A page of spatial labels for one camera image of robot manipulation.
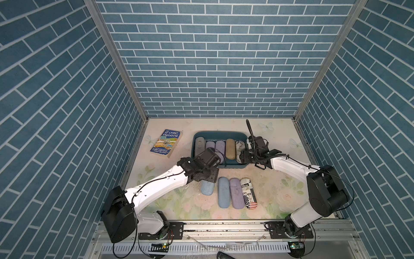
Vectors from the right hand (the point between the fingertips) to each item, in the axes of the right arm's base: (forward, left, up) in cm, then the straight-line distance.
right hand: (245, 156), depth 93 cm
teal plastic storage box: (+22, +15, -9) cm, 28 cm away
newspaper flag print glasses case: (-20, -1, -4) cm, 21 cm away
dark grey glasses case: (+5, +28, +1) cm, 28 cm away
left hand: (-16, +16, +6) cm, 23 cm away
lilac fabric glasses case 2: (+5, +15, -2) cm, 16 cm away
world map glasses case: (+9, +2, -4) cm, 10 cm away
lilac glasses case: (-22, +4, -4) cm, 23 cm away
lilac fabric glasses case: (+9, +22, -3) cm, 24 cm away
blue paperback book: (+8, +51, -4) cm, 51 cm away
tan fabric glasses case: (+7, +9, -3) cm, 11 cm away
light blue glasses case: (-23, +20, +5) cm, 30 cm away
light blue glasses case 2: (-21, +11, -4) cm, 24 cm away
